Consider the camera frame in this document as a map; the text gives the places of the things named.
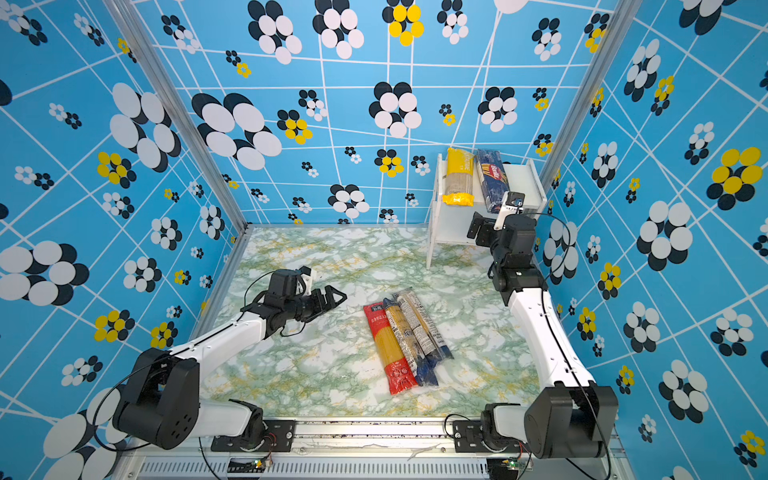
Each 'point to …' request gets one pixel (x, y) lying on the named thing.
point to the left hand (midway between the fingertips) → (339, 300)
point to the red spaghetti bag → (399, 373)
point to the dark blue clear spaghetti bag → (424, 367)
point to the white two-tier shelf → (450, 223)
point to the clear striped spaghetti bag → (423, 327)
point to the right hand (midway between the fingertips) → (496, 215)
